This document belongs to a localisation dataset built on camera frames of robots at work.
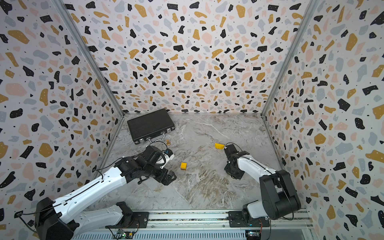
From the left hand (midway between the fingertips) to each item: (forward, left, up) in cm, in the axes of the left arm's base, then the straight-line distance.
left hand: (171, 173), depth 76 cm
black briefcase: (+39, +20, -9) cm, 45 cm away
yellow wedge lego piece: (+24, -27, -12) cm, 38 cm away
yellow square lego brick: (+9, -5, -11) cm, 15 cm away
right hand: (+5, -33, -13) cm, 36 cm away
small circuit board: (-24, +23, -15) cm, 36 cm away
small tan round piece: (+27, +7, -13) cm, 31 cm away
